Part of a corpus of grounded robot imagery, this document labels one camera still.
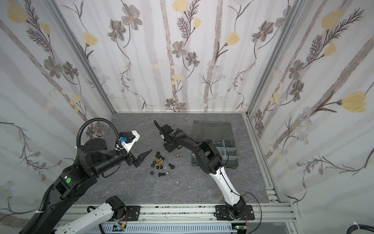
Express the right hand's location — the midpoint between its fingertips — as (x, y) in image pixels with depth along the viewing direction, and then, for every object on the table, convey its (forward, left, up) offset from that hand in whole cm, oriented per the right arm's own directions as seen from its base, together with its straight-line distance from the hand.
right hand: (171, 142), depth 99 cm
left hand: (-19, +7, +34) cm, 40 cm away
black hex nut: (-20, +10, -2) cm, 23 cm away
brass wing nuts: (-13, +7, -2) cm, 15 cm away
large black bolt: (-21, +5, -1) cm, 22 cm away
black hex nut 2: (-16, +11, -2) cm, 19 cm away
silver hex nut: (-21, 0, -2) cm, 21 cm away
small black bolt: (-16, -2, -2) cm, 16 cm away
